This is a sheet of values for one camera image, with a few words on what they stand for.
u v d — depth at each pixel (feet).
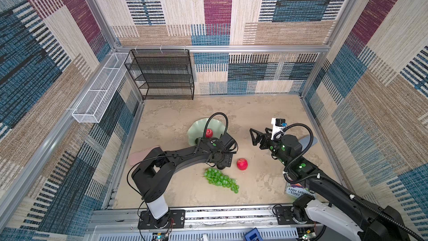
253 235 2.13
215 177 2.67
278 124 2.18
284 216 2.39
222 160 2.45
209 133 3.17
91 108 2.30
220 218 2.48
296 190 2.60
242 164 2.79
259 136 2.24
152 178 1.48
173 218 2.39
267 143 2.26
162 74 3.59
